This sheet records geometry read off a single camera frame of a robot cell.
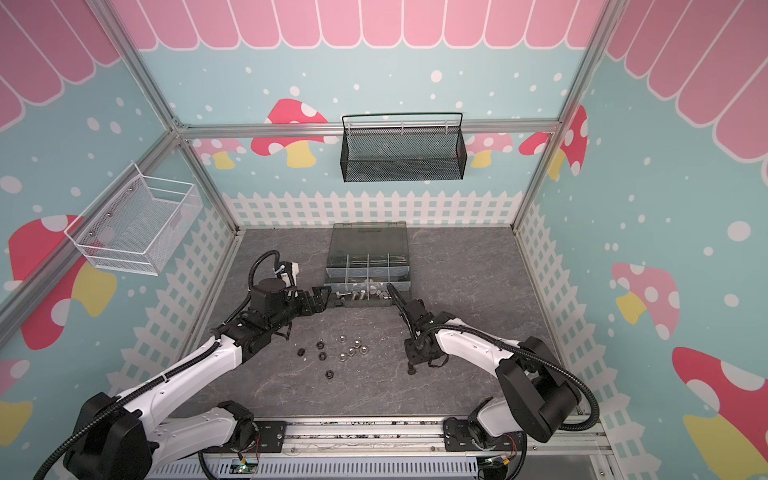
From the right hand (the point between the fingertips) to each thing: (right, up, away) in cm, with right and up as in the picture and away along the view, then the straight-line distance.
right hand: (415, 353), depth 87 cm
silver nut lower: (-21, -1, 0) cm, 21 cm away
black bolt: (-1, -4, -3) cm, 5 cm away
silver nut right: (-15, +1, 0) cm, 15 cm away
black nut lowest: (-25, -5, -2) cm, 25 cm away
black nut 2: (-34, +1, 0) cm, 34 cm away
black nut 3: (-28, +2, +2) cm, 29 cm away
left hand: (-27, +18, -4) cm, 33 cm away
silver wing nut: (-18, +16, +12) cm, 27 cm away
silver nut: (-17, +2, +2) cm, 18 cm away
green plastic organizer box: (-17, +28, +19) cm, 38 cm away
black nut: (-27, -1, 0) cm, 27 cm away
